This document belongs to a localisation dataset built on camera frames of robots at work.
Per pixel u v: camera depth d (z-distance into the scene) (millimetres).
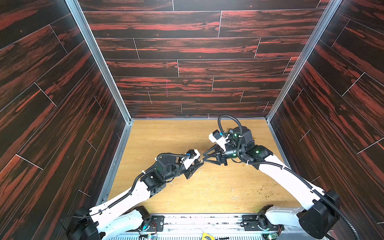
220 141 603
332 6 661
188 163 605
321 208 383
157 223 734
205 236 690
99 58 839
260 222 653
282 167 474
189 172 618
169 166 548
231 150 605
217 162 616
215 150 664
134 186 508
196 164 679
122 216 563
